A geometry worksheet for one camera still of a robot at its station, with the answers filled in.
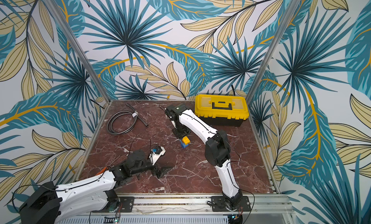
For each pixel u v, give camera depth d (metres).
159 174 0.69
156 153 0.67
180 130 0.74
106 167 0.84
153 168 0.69
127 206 0.74
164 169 0.68
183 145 0.89
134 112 1.09
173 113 0.64
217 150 0.53
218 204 0.74
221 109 0.93
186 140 0.85
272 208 0.75
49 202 0.40
